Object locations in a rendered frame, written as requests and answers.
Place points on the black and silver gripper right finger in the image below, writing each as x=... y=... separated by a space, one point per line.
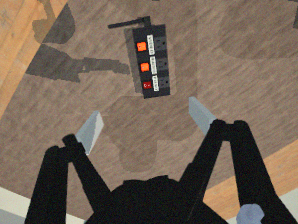
x=259 y=203

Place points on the black power strip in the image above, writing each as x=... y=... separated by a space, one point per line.
x=151 y=50

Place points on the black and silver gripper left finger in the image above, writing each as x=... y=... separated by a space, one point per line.
x=49 y=198

